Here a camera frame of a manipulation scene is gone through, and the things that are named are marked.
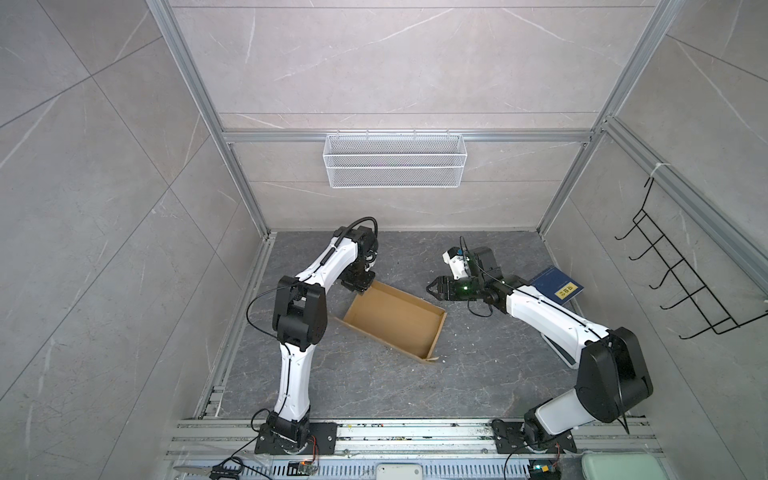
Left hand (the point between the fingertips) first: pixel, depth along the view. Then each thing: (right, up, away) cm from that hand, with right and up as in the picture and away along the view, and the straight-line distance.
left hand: (358, 283), depth 94 cm
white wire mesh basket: (+12, +42, +7) cm, 44 cm away
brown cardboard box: (+16, -12, 0) cm, 20 cm away
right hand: (+23, 0, -8) cm, 25 cm away
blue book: (+69, -1, +9) cm, 70 cm away
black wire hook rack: (+78, +3, -29) cm, 83 cm away
